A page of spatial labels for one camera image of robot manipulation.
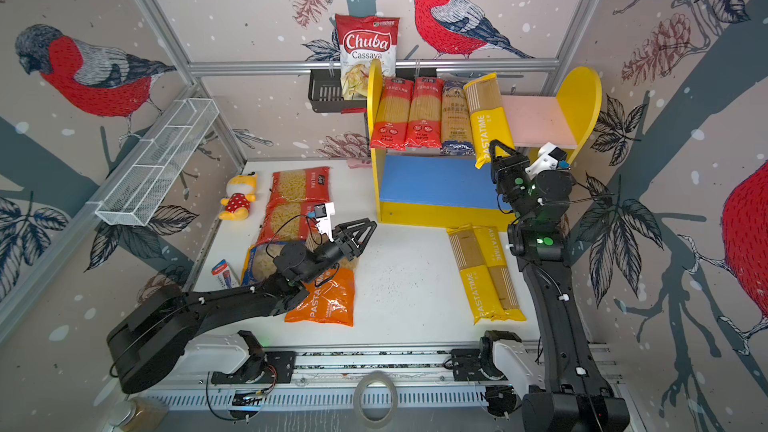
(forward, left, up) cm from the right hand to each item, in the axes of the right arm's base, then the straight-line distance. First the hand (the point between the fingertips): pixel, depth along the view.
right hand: (480, 144), depth 63 cm
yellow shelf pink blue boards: (+7, +5, -25) cm, 26 cm away
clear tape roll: (-39, +26, -42) cm, 63 cm away
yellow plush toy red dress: (+14, +76, -35) cm, 85 cm away
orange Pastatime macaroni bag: (-21, +36, -38) cm, 57 cm away
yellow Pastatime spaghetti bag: (-17, -5, -42) cm, 46 cm away
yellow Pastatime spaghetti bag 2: (+1, -11, -42) cm, 44 cm away
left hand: (-12, +24, -15) cm, 31 cm away
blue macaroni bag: (-11, +61, -40) cm, 74 cm away
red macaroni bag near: (+7, +58, -39) cm, 70 cm away
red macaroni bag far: (+20, +54, -37) cm, 68 cm away
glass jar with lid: (-48, +72, -33) cm, 92 cm away
